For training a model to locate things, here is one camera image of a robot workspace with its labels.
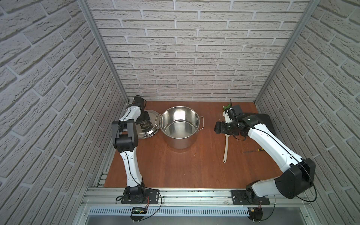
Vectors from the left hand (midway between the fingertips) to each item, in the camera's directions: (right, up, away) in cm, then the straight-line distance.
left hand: (139, 117), depth 102 cm
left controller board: (+9, -48, -30) cm, 58 cm away
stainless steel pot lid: (+8, -8, -2) cm, 11 cm away
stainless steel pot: (+31, -5, -2) cm, 31 cm away
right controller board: (+72, -50, -30) cm, 93 cm away
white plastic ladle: (+60, -25, -15) cm, 67 cm away
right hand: (+57, -6, -21) cm, 61 cm away
